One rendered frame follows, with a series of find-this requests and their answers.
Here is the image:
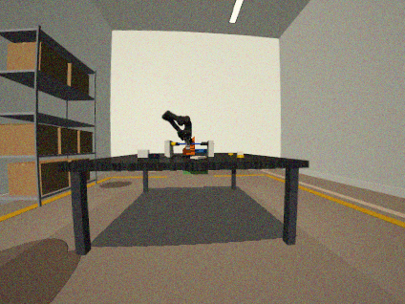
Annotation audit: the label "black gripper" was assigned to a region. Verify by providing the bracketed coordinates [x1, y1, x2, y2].
[183, 127, 192, 144]

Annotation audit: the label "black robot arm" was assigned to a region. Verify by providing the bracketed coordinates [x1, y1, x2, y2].
[161, 110, 192, 141]

